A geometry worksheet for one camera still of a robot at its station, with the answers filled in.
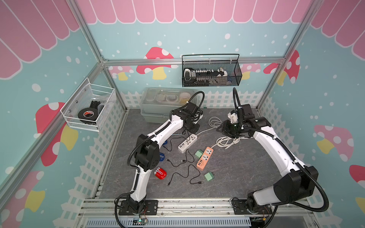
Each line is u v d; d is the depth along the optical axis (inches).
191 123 31.0
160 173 32.7
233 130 27.3
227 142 39.0
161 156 35.8
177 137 37.1
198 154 36.1
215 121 43.9
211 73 35.0
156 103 40.0
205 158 35.2
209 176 32.7
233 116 29.3
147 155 21.0
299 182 15.8
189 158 36.0
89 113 27.7
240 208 29.1
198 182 32.7
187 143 38.0
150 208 29.2
